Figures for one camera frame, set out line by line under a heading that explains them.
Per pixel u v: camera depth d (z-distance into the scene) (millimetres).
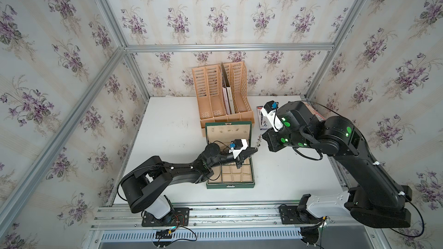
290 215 731
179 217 730
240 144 603
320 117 1094
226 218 747
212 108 1152
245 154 662
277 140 497
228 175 807
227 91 860
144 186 435
